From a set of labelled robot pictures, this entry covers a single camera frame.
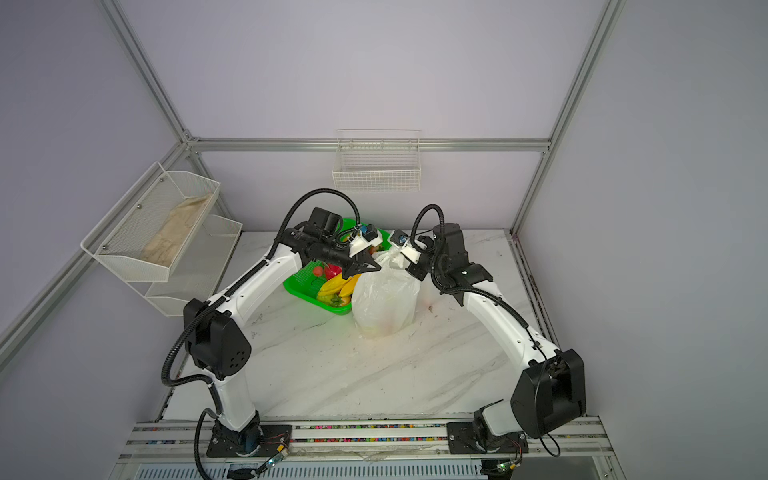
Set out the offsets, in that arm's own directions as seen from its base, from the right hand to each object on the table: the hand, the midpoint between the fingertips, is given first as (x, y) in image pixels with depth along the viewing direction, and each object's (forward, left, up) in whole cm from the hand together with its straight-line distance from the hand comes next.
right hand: (403, 244), depth 79 cm
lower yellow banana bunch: (-3, +21, -18) cm, 27 cm away
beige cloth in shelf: (-2, +62, +4) cm, 62 cm away
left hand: (-5, +7, -4) cm, 10 cm away
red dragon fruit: (+6, +24, -19) cm, 31 cm away
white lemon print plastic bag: (-13, +4, -8) cm, 16 cm away
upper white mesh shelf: (-1, +68, +6) cm, 68 cm away
